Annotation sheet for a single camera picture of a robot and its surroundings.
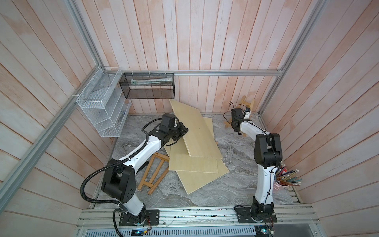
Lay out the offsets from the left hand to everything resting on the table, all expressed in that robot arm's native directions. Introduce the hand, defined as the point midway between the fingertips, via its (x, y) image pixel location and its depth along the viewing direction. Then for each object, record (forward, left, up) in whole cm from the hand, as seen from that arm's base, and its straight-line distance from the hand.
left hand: (188, 130), depth 84 cm
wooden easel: (-8, +19, -16) cm, 26 cm away
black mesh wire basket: (+37, +29, +5) cm, 47 cm away
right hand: (+16, -41, -10) cm, 45 cm away
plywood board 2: (-24, -2, -16) cm, 29 cm away
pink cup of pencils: (-24, -51, -11) cm, 57 cm away
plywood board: (-11, +5, -15) cm, 19 cm away
